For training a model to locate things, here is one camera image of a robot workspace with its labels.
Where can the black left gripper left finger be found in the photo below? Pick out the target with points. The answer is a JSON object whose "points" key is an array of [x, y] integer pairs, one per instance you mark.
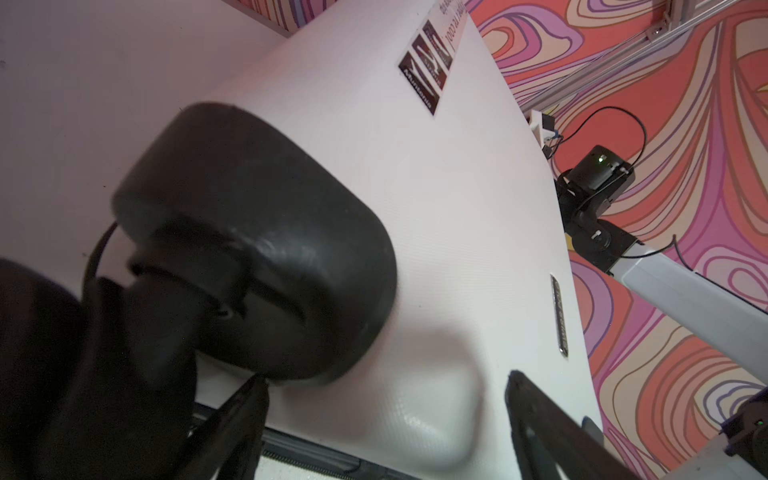
{"points": [[229, 444]]}

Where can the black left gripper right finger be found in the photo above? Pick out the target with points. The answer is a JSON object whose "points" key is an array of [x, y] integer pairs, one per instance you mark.
{"points": [[548, 444]]}

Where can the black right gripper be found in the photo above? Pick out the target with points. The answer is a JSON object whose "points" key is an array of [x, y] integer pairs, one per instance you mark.
{"points": [[584, 194]]}

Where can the black white suitcase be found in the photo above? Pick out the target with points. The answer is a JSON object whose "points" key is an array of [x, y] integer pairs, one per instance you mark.
{"points": [[358, 214]]}

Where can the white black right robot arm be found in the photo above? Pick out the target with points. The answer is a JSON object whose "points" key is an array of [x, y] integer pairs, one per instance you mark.
{"points": [[663, 391]]}

